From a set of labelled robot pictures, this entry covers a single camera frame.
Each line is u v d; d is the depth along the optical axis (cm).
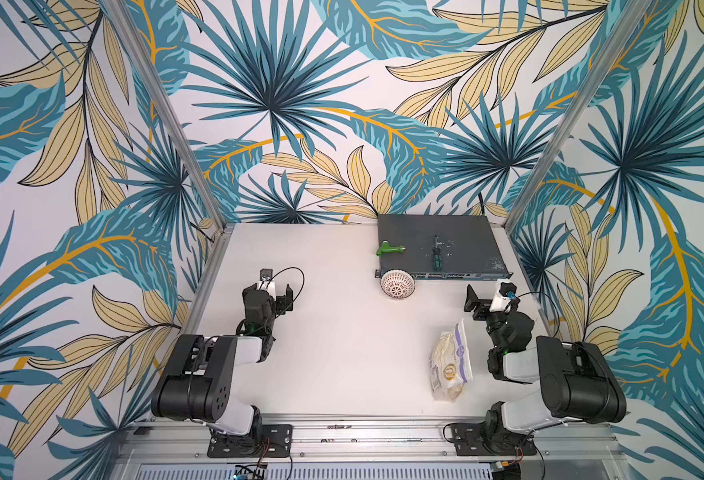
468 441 73
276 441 73
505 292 74
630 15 69
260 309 69
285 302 85
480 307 80
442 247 109
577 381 46
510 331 70
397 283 101
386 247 108
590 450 73
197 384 44
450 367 72
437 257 103
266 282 78
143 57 75
